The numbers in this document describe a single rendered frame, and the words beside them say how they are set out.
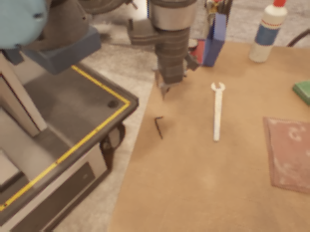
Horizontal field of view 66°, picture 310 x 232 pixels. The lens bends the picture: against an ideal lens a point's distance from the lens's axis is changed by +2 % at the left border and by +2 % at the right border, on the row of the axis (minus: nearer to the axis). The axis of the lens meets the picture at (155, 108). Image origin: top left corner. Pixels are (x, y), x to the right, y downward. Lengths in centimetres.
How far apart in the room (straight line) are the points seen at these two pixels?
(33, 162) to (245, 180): 64
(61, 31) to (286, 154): 62
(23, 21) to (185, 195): 46
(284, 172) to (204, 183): 19
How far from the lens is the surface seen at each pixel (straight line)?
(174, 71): 53
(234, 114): 74
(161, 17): 45
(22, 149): 93
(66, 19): 62
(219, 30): 85
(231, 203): 60
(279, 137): 72
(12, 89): 82
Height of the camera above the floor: 102
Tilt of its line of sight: 49 degrees down
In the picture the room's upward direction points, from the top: 1 degrees counter-clockwise
